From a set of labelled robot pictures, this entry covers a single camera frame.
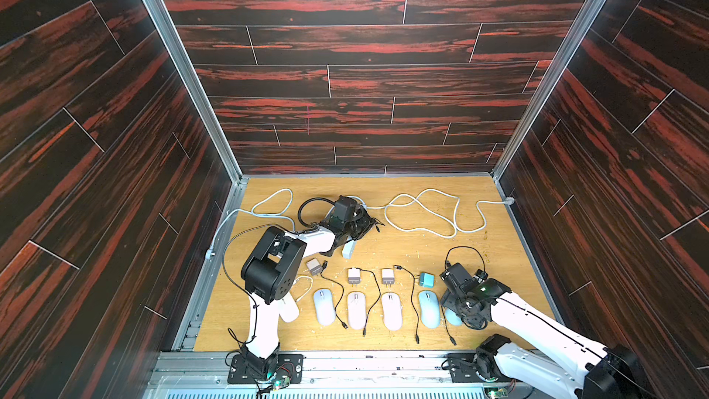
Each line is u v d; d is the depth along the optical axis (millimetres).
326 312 828
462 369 730
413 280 899
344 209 768
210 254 988
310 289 882
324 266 931
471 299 602
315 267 907
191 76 863
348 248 931
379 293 871
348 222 807
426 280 882
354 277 894
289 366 732
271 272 523
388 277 888
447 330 802
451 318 804
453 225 1011
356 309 824
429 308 822
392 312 825
